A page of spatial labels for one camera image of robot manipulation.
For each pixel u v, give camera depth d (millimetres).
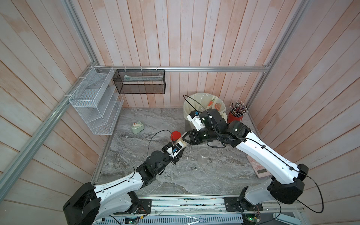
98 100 716
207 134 541
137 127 1006
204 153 828
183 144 642
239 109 981
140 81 1004
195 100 472
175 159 660
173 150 614
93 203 403
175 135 899
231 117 1021
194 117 590
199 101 923
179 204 749
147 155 571
